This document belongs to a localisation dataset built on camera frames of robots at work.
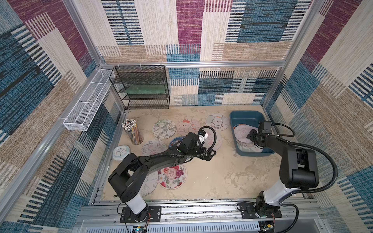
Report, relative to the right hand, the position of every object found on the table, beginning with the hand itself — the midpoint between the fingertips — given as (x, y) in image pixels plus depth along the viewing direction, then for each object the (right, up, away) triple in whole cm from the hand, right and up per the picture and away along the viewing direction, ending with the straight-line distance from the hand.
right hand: (253, 138), depth 97 cm
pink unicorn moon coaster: (-28, -3, +4) cm, 29 cm away
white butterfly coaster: (-64, -24, -13) cm, 70 cm away
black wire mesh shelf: (-76, +35, +9) cm, 84 cm away
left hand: (-30, -6, -13) cm, 33 cm away
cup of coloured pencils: (-76, +7, -11) cm, 77 cm away
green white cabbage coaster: (-60, +5, +11) cm, 62 cm away
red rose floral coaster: (-51, -21, -12) cm, 57 cm away
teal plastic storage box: (-4, +10, +7) cm, 13 cm away
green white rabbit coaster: (+1, -7, -1) cm, 7 cm away
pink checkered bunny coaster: (-44, +8, +11) cm, 46 cm away
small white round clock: (-85, -9, -3) cm, 86 cm away
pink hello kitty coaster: (-5, +4, +6) cm, 9 cm away
